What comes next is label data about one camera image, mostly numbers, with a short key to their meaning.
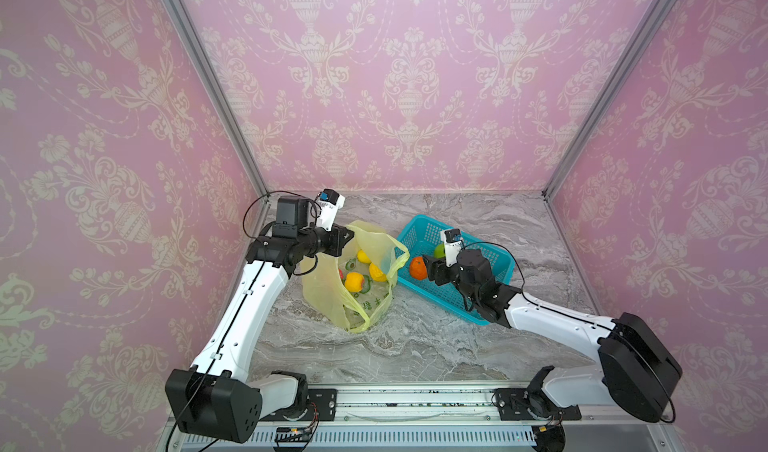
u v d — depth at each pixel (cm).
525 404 66
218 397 37
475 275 63
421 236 104
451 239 72
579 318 49
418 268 92
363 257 94
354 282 91
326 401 75
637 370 42
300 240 60
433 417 73
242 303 45
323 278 77
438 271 74
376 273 93
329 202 66
